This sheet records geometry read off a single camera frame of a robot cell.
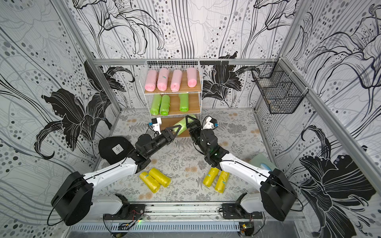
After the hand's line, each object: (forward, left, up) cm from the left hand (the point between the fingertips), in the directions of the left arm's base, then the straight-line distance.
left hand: (183, 130), depth 74 cm
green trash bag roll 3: (+18, +1, +2) cm, 18 cm away
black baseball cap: (-2, +43, -20) cm, 47 cm away
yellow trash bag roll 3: (-16, -16, -22) cm, 31 cm away
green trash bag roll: (+17, +17, +1) cm, 24 cm away
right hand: (+4, -3, +3) cm, 6 cm away
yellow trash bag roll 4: (-16, -23, -22) cm, 35 cm away
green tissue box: (-8, -44, -16) cm, 47 cm away
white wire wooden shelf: (+30, -5, -1) cm, 30 cm away
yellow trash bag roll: (-21, +15, -23) cm, 35 cm away
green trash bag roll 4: (+1, 0, +3) cm, 3 cm away
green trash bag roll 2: (+17, +12, +1) cm, 20 cm away
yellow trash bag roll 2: (-17, +11, -23) cm, 31 cm away
